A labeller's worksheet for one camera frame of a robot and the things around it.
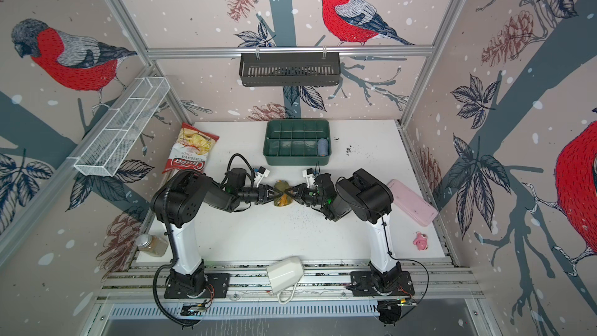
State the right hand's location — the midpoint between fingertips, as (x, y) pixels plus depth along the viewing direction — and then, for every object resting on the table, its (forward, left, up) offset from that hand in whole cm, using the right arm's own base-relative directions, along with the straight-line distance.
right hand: (285, 196), depth 92 cm
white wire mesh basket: (+8, +54, +31) cm, 63 cm away
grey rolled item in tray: (+24, -15, +4) cm, 29 cm away
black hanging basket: (+52, +1, +26) cm, 58 cm away
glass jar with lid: (-23, +41, +7) cm, 48 cm away
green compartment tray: (+29, -1, 0) cm, 29 cm away
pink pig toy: (-15, -51, -2) cm, 53 cm away
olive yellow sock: (-3, 0, +3) cm, 5 cm away
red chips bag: (+19, +45, +6) cm, 49 cm away
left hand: (-1, +2, +2) cm, 3 cm away
